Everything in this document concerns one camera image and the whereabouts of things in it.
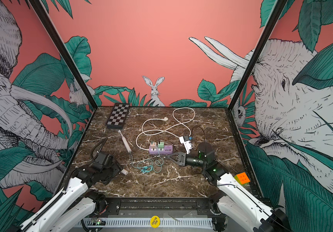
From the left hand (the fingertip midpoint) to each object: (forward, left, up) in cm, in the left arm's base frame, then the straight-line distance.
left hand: (122, 168), depth 81 cm
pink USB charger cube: (+14, -18, 0) cm, 23 cm away
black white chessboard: (+43, +11, -4) cm, 44 cm away
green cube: (+14, -23, 0) cm, 26 cm away
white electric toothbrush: (+20, +2, -5) cm, 21 cm away
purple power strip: (+13, -27, -4) cm, 30 cm away
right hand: (-2, -27, +16) cm, 31 cm away
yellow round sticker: (-26, -19, -6) cm, 32 cm away
